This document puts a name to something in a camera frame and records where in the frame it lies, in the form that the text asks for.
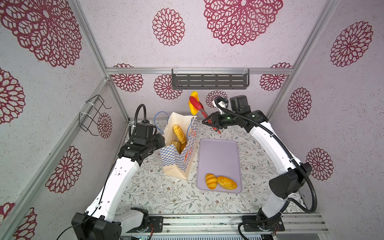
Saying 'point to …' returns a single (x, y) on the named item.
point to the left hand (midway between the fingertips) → (161, 141)
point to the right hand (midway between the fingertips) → (204, 120)
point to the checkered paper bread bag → (174, 163)
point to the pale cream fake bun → (177, 145)
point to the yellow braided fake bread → (180, 134)
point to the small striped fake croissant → (211, 181)
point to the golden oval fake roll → (226, 183)
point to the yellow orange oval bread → (193, 110)
